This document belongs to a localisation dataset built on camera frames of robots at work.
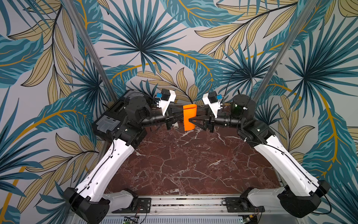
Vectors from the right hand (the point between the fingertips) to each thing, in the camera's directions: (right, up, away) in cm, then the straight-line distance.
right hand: (190, 115), depth 57 cm
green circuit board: (-31, -54, +14) cm, 64 cm away
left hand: (-2, +1, -1) cm, 2 cm away
